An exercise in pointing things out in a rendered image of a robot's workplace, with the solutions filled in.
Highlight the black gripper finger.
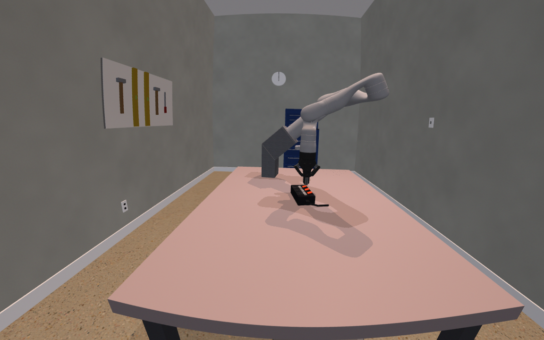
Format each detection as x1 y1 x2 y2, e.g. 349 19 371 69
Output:
294 163 307 185
306 163 320 185

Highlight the black power strip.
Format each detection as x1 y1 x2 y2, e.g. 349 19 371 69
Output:
290 185 329 207

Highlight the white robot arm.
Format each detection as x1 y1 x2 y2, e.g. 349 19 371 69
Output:
286 73 389 153

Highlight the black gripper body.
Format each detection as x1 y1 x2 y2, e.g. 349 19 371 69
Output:
298 152 316 170

